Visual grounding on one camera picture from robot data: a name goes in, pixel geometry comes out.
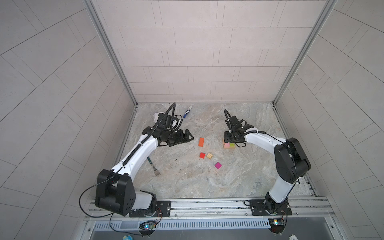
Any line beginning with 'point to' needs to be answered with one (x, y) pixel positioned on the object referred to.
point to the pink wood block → (227, 145)
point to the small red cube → (202, 155)
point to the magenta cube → (218, 165)
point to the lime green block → (232, 145)
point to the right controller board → (277, 225)
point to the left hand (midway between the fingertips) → (190, 137)
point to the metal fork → (156, 171)
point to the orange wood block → (201, 142)
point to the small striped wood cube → (209, 155)
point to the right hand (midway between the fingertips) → (226, 138)
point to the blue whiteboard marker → (187, 112)
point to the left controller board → (147, 226)
